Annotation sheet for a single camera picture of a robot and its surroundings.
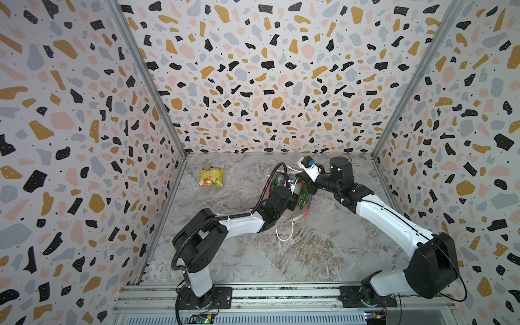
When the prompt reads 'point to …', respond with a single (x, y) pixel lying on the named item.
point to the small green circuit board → (202, 320)
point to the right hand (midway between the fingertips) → (299, 173)
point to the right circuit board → (375, 317)
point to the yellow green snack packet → (211, 176)
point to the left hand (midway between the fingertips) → (296, 188)
